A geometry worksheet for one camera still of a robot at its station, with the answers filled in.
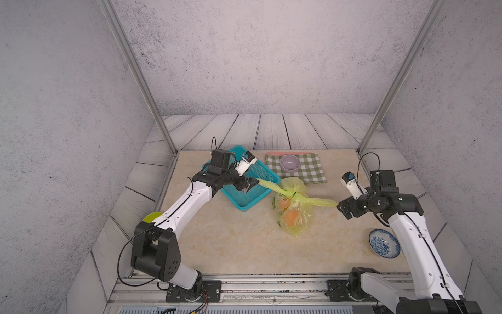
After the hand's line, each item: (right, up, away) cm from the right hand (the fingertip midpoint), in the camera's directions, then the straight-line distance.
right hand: (352, 200), depth 75 cm
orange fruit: (-22, -8, +7) cm, 25 cm away
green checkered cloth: (-7, +10, +35) cm, 37 cm away
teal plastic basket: (-42, -3, +13) cm, 44 cm away
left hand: (-38, +9, +7) cm, 39 cm away
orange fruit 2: (-25, -3, +8) cm, 26 cm away
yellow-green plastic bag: (-22, -4, +5) cm, 23 cm away
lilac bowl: (-18, +14, +35) cm, 42 cm away
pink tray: (-17, +21, +47) cm, 54 cm away
